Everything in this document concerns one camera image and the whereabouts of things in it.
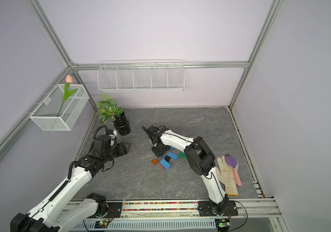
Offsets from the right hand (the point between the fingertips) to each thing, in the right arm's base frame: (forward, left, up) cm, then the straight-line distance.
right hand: (160, 150), depth 94 cm
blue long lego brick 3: (-13, -8, +28) cm, 32 cm away
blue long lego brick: (-11, -4, +3) cm, 12 cm away
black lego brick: (-5, -5, 0) cm, 7 cm away
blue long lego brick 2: (-3, -8, 0) cm, 9 cm away
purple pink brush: (-7, -45, 0) cm, 45 cm away
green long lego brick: (-3, -14, -1) cm, 14 cm away
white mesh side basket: (+4, +56, +32) cm, 65 cm away
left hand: (-4, +18, +14) cm, 23 cm away
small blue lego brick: (-4, -1, 0) cm, 4 cm away
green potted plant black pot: (+15, +30, +26) cm, 42 cm away
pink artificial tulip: (+20, +51, +33) cm, 64 cm away
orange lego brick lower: (-7, +3, 0) cm, 8 cm away
